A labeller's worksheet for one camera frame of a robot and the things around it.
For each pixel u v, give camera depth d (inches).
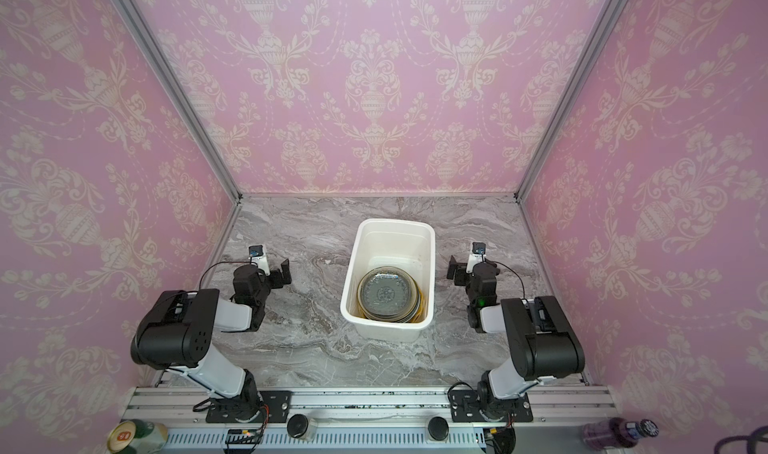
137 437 24.5
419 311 33.9
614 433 25.1
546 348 17.5
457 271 33.6
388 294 34.4
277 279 34.4
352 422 28.7
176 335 18.8
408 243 36.8
